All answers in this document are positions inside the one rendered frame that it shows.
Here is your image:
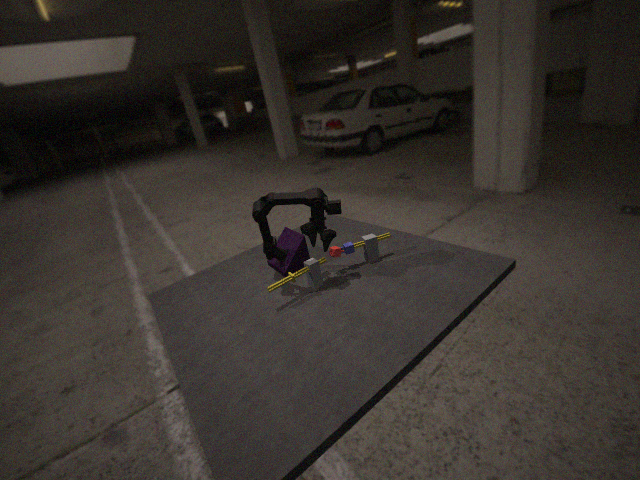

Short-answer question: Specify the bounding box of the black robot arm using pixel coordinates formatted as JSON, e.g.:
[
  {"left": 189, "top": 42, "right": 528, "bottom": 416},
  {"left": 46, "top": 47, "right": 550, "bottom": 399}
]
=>
[{"left": 252, "top": 187, "right": 342, "bottom": 262}]

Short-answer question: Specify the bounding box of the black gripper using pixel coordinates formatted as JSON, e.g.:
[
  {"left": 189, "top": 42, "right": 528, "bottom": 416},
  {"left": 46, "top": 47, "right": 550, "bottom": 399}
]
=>
[{"left": 308, "top": 216, "right": 336, "bottom": 252}]

